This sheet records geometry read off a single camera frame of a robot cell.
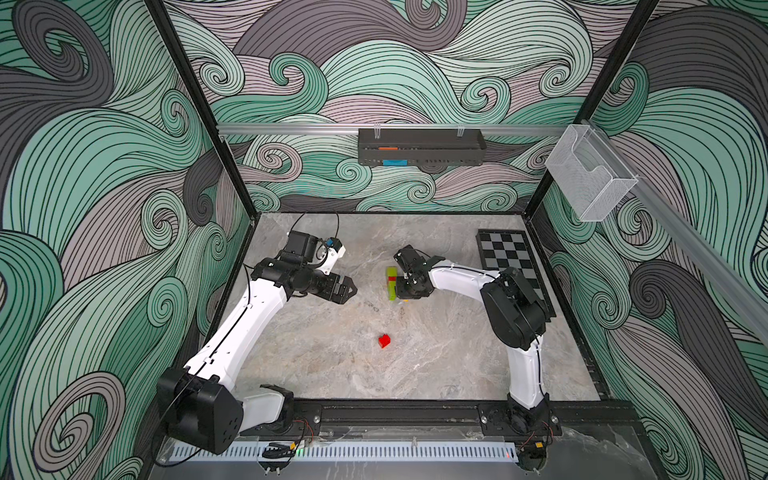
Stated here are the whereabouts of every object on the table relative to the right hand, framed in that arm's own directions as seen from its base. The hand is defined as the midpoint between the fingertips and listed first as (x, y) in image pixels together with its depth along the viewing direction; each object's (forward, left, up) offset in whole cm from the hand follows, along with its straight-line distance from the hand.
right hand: (406, 292), depth 98 cm
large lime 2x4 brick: (+6, +5, +3) cm, 8 cm away
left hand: (-8, +19, +19) cm, 29 cm away
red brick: (+5, +5, +1) cm, 7 cm away
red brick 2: (-17, +8, +2) cm, 19 cm away
